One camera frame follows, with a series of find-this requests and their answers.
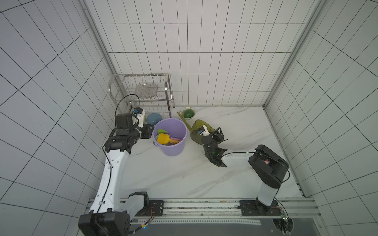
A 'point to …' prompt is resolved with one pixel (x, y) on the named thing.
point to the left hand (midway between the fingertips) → (149, 129)
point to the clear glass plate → (145, 90)
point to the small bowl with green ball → (187, 112)
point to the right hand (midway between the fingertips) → (213, 130)
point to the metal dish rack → (121, 87)
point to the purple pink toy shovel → (175, 138)
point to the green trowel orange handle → (159, 131)
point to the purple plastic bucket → (176, 128)
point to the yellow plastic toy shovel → (164, 138)
